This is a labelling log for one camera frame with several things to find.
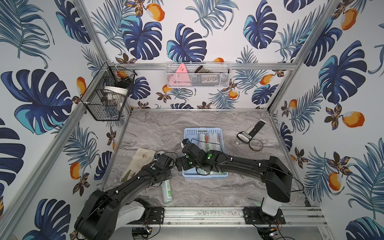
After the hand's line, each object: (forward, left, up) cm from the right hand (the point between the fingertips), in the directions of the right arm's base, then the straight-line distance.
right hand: (182, 160), depth 81 cm
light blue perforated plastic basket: (+24, -5, -9) cm, 26 cm away
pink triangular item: (+42, +2, +24) cm, 48 cm away
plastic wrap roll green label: (+15, -17, -8) cm, 24 cm away
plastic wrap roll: (-14, +8, -8) cm, 18 cm away
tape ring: (+18, -48, -11) cm, 52 cm away
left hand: (-3, +9, -9) cm, 13 cm away
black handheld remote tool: (+24, -42, -10) cm, 50 cm away
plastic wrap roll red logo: (+18, -22, -8) cm, 29 cm away
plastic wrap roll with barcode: (+14, -12, -7) cm, 20 cm away
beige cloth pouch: (+7, +27, -11) cm, 30 cm away
